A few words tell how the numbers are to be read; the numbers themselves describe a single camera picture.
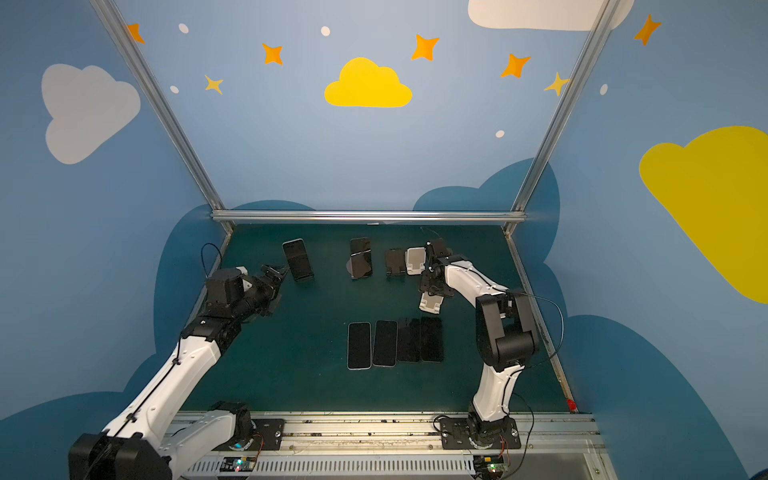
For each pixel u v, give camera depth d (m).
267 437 0.74
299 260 1.04
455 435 0.75
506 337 0.50
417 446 0.74
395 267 1.05
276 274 0.72
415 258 1.04
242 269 0.77
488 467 0.71
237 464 0.71
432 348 0.89
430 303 0.96
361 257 1.05
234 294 0.61
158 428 0.43
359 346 0.96
